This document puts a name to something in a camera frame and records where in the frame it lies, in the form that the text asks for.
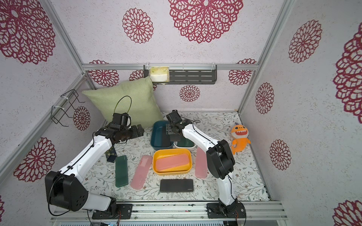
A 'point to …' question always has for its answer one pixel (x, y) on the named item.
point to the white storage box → (175, 143)
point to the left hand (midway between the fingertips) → (137, 132)
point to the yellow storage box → (184, 170)
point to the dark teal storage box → (159, 139)
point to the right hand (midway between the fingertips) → (171, 126)
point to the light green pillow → (138, 99)
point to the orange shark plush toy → (240, 133)
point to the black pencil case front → (176, 185)
